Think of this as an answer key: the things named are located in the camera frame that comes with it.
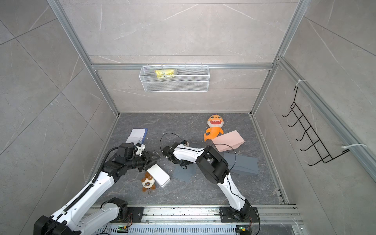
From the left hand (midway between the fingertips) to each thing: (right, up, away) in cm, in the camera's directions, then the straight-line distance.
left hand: (160, 157), depth 77 cm
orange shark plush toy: (+34, +19, +27) cm, 47 cm away
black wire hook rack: (+73, +14, -10) cm, 75 cm away
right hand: (+18, -6, +17) cm, 25 cm away
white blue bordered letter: (-24, +9, +31) cm, 40 cm away
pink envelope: (+43, +5, +25) cm, 50 cm away
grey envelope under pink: (+12, -13, +11) cm, 21 cm away
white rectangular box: (-1, -12, +5) cm, 13 cm away
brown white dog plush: (-8, -15, +5) cm, 18 cm away
